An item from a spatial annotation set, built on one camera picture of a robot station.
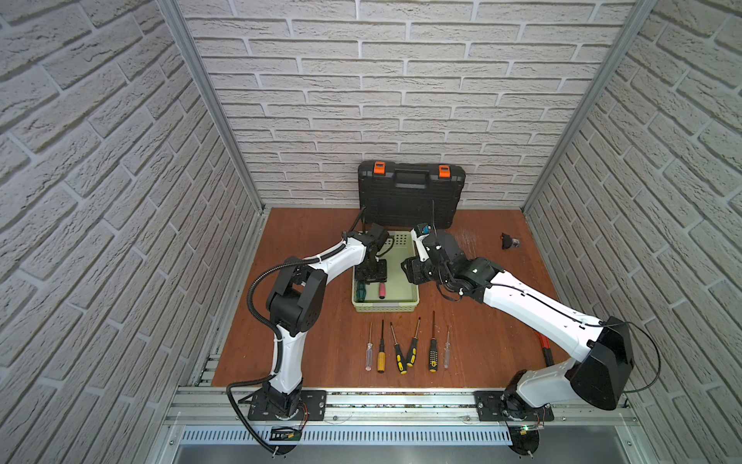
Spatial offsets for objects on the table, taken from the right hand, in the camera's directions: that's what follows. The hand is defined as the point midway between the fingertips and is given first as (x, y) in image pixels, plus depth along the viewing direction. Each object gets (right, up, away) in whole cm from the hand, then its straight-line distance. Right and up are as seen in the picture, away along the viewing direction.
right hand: (415, 261), depth 80 cm
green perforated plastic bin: (-4, -12, +15) cm, 20 cm away
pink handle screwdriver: (-10, -11, +15) cm, 21 cm away
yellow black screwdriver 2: (0, -26, +3) cm, 26 cm away
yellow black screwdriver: (-5, -27, +2) cm, 27 cm away
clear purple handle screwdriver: (-13, -27, +3) cm, 30 cm away
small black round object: (+40, +5, +29) cm, 49 cm away
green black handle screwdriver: (-17, -11, +12) cm, 23 cm away
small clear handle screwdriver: (+9, -28, +2) cm, 30 cm away
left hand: (-8, -6, +15) cm, 18 cm away
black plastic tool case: (0, +21, +20) cm, 29 cm away
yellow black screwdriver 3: (+5, -26, +2) cm, 27 cm away
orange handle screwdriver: (-10, -27, +1) cm, 29 cm away
